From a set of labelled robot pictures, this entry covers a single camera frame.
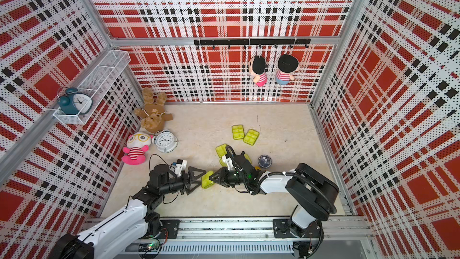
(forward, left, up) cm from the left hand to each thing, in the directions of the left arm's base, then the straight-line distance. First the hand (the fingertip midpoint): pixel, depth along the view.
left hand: (206, 177), depth 80 cm
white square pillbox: (+1, -19, +17) cm, 25 cm away
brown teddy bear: (+38, +36, +1) cm, 52 cm away
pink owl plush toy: (+20, +40, -3) cm, 45 cm away
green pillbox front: (-1, 0, -1) cm, 2 cm away
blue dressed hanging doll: (+51, -41, +24) cm, 70 cm away
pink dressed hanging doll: (+54, -25, +21) cm, 63 cm away
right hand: (-1, -3, +1) cm, 4 cm away
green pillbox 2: (+11, -6, -8) cm, 15 cm away
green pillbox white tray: (+27, -22, -8) cm, 36 cm away
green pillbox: (+30, -14, -7) cm, 34 cm away
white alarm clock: (+23, +26, -5) cm, 35 cm away
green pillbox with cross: (+19, -5, -8) cm, 21 cm away
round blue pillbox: (+12, -28, -8) cm, 32 cm away
